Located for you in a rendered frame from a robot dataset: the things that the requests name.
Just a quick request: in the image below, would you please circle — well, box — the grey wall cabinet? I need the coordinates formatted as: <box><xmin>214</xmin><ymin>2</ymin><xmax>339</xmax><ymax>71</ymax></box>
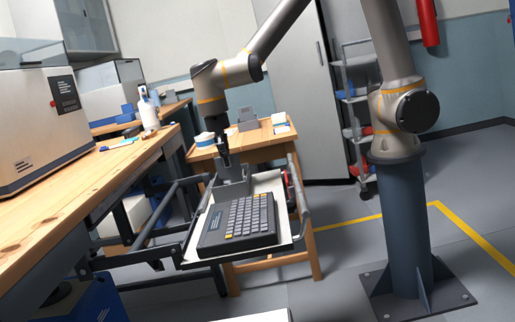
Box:
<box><xmin>53</xmin><ymin>0</ymin><xmax>121</xmax><ymax>62</ymax></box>

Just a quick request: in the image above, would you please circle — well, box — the red fire extinguisher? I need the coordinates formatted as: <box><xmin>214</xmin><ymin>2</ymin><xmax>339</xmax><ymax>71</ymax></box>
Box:
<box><xmin>414</xmin><ymin>0</ymin><xmax>442</xmax><ymax>49</ymax></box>

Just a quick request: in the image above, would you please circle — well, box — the wooden side bench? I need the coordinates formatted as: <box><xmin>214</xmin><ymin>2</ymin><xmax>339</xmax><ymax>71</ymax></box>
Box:
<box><xmin>90</xmin><ymin>97</ymin><xmax>201</xmax><ymax>150</ymax></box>

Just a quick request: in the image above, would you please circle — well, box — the white spray bottle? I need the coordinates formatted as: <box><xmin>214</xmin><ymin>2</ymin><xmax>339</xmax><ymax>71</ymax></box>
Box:
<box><xmin>137</xmin><ymin>85</ymin><xmax>162</xmax><ymax>133</ymax></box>

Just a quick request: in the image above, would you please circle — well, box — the grey tall cupboard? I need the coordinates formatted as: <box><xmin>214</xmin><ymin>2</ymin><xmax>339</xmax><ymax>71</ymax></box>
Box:
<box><xmin>251</xmin><ymin>0</ymin><xmax>351</xmax><ymax>183</ymax></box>

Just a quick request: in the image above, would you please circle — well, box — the blue cabinet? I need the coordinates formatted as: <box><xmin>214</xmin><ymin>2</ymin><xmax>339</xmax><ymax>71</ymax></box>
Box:
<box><xmin>27</xmin><ymin>270</ymin><xmax>130</xmax><ymax>322</ymax></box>

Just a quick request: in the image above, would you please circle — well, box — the blue tray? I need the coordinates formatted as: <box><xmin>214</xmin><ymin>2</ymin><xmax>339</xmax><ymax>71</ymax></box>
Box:
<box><xmin>87</xmin><ymin>103</ymin><xmax>139</xmax><ymax>129</ymax></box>

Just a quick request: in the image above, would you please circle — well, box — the white sheet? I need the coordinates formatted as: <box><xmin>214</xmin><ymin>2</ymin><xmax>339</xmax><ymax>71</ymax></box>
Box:
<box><xmin>208</xmin><ymin>308</ymin><xmax>294</xmax><ymax>322</ymax></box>

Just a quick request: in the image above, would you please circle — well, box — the grey desk holder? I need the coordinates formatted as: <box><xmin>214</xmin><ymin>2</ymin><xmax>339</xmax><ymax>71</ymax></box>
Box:
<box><xmin>236</xmin><ymin>104</ymin><xmax>261</xmax><ymax>133</ymax></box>

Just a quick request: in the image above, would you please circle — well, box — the grey lens job tray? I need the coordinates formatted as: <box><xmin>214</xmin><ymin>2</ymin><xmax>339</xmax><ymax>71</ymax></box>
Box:
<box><xmin>210</xmin><ymin>154</ymin><xmax>253</xmax><ymax>204</ymax></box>

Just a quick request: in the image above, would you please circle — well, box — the white machine with glass hood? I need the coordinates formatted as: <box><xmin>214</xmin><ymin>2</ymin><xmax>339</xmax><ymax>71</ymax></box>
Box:
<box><xmin>74</xmin><ymin>58</ymin><xmax>146</xmax><ymax>123</ymax></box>

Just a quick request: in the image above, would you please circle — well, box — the white and blue tape roll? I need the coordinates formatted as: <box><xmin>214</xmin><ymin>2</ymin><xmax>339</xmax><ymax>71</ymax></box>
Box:
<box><xmin>193</xmin><ymin>131</ymin><xmax>217</xmax><ymax>151</ymax></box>

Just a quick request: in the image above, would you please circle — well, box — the black tray support linkage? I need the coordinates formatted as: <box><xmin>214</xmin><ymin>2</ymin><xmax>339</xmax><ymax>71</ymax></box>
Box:
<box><xmin>74</xmin><ymin>172</ymin><xmax>229</xmax><ymax>299</ymax></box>

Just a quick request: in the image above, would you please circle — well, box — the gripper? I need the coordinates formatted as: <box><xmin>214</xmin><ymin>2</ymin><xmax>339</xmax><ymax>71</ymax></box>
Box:
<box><xmin>203</xmin><ymin>112</ymin><xmax>233</xmax><ymax>169</ymax></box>

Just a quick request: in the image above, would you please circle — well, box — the grey box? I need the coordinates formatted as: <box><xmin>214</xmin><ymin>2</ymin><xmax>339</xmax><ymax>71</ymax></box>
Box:
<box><xmin>160</xmin><ymin>89</ymin><xmax>180</xmax><ymax>106</ymax></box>

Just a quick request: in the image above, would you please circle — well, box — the grey shelf cart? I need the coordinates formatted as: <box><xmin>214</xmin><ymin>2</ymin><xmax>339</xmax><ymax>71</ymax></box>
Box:
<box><xmin>328</xmin><ymin>37</ymin><xmax>384</xmax><ymax>202</ymax></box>

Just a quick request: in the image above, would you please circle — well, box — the wooden workbench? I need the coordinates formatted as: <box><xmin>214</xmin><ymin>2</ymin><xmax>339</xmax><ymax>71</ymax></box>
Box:
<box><xmin>0</xmin><ymin>123</ymin><xmax>187</xmax><ymax>322</ymax></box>

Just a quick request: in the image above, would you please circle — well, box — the white and blue box stack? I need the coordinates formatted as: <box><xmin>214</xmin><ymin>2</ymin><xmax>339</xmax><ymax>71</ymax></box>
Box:
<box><xmin>270</xmin><ymin>111</ymin><xmax>292</xmax><ymax>135</ymax></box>

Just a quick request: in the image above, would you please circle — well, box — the red clamp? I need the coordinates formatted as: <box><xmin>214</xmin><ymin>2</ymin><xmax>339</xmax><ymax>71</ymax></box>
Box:
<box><xmin>280</xmin><ymin>169</ymin><xmax>294</xmax><ymax>203</ymax></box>

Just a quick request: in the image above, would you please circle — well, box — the grey tray handle bar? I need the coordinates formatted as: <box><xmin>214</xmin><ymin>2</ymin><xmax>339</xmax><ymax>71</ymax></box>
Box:
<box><xmin>286</xmin><ymin>152</ymin><xmax>311</xmax><ymax>242</ymax></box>

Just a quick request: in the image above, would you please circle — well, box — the small wooden table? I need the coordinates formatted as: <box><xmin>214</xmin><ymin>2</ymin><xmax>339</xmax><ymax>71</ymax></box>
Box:
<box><xmin>184</xmin><ymin>114</ymin><xmax>323</xmax><ymax>299</ymax></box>

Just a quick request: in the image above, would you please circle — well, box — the dark keyboard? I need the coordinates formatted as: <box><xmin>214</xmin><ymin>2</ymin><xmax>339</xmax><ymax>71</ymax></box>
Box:
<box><xmin>195</xmin><ymin>191</ymin><xmax>280</xmax><ymax>260</ymax></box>

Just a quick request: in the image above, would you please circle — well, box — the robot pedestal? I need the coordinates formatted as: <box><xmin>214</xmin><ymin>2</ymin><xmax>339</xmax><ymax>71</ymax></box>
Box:
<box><xmin>359</xmin><ymin>145</ymin><xmax>478</xmax><ymax>322</ymax></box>

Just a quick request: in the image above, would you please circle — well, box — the beige machine with panel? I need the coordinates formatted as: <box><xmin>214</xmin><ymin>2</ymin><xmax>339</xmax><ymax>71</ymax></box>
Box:
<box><xmin>0</xmin><ymin>37</ymin><xmax>97</xmax><ymax>200</ymax></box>

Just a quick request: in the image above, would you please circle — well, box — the grey keyboard tray platform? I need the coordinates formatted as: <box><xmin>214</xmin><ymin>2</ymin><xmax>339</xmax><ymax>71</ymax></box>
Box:
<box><xmin>180</xmin><ymin>168</ymin><xmax>295</xmax><ymax>271</ymax></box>

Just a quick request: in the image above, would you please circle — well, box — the blue and white pen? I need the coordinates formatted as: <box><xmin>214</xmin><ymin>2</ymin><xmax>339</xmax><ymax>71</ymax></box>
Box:
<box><xmin>99</xmin><ymin>136</ymin><xmax>140</xmax><ymax>153</ymax></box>

